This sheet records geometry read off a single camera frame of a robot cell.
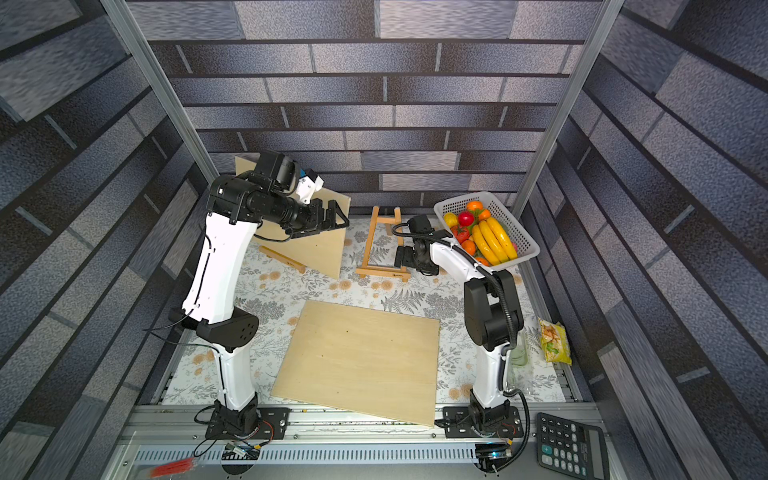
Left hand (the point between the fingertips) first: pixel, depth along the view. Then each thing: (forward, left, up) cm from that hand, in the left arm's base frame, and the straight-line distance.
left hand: (335, 222), depth 68 cm
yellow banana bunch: (+18, -49, -28) cm, 59 cm away
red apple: (+29, -41, -27) cm, 57 cm away
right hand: (+10, -20, -30) cm, 37 cm away
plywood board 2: (-20, -9, -35) cm, 42 cm away
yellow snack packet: (-15, -60, -33) cm, 70 cm away
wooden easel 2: (+8, -11, -32) cm, 35 cm away
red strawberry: (+24, -39, -30) cm, 55 cm away
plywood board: (+17, +11, -32) cm, 38 cm away
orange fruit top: (+37, -45, -27) cm, 64 cm away
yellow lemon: (+31, -36, -30) cm, 56 cm away
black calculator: (-40, -57, -35) cm, 78 cm away
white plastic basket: (+19, -61, -30) cm, 70 cm away
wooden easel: (+13, +24, -31) cm, 42 cm away
